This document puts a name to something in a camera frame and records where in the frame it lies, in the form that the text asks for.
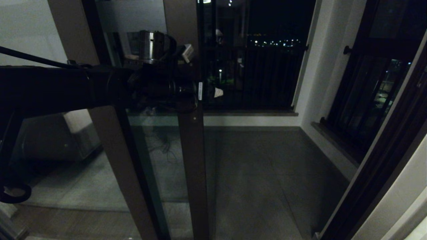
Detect brown framed sliding glass door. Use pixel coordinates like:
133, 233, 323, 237
95, 0, 210, 240

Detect black metal balcony railing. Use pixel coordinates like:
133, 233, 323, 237
204, 42, 306, 110

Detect silver cylinder of left wrist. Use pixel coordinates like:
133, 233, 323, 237
139, 30, 166, 64

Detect short stone window sill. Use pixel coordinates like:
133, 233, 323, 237
311, 121, 362, 167

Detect brown framed fixed glass panel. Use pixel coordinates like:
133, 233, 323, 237
0, 0, 157, 240

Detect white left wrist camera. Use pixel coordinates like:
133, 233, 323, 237
182, 43, 195, 64

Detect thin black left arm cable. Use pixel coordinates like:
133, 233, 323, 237
0, 46, 90, 69

